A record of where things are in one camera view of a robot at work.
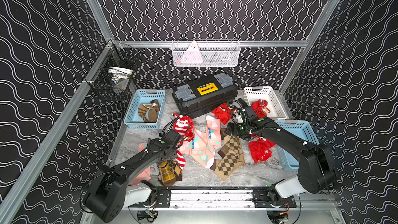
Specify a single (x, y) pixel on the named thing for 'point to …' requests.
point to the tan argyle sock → (230, 157)
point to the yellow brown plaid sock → (170, 171)
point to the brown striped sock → (142, 110)
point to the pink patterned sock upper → (213, 130)
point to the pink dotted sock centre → (197, 146)
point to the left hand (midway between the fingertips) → (170, 153)
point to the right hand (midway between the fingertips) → (231, 132)
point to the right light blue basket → (300, 129)
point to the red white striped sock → (180, 158)
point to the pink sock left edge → (146, 174)
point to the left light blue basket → (133, 120)
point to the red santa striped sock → (184, 126)
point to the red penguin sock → (259, 106)
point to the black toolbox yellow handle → (202, 96)
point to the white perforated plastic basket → (254, 94)
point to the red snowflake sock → (259, 150)
